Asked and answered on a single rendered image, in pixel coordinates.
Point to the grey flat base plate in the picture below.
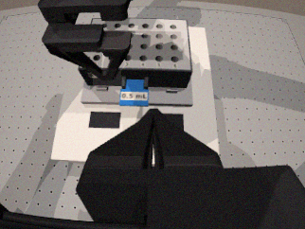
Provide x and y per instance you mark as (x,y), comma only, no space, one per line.
(258,79)

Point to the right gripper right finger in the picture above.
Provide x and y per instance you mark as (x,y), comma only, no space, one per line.
(178,149)

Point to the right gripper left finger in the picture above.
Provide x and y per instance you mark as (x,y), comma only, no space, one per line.
(129,148)

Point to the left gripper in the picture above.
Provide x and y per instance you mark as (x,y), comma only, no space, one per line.
(68,41)

